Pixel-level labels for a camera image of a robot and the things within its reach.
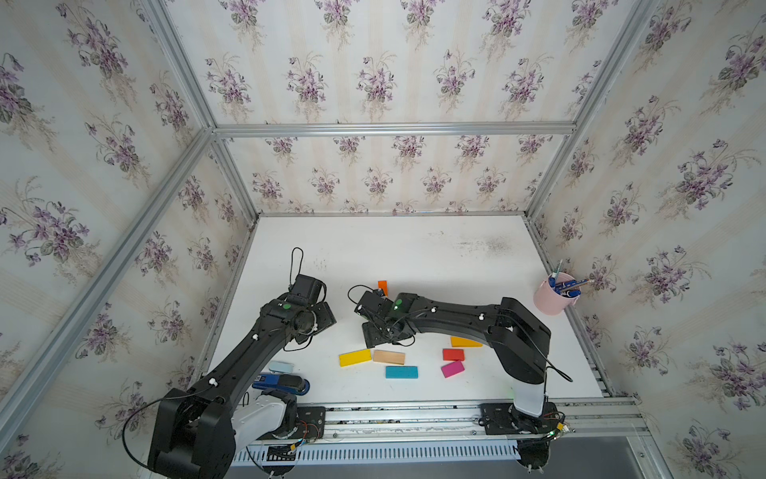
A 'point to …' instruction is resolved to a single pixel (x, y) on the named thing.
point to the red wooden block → (453, 354)
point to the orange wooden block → (384, 285)
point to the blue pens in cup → (569, 288)
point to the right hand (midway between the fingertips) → (382, 337)
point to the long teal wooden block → (401, 372)
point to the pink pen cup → (550, 302)
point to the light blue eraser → (281, 366)
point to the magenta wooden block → (452, 368)
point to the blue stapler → (282, 382)
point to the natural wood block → (390, 357)
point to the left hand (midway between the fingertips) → (327, 324)
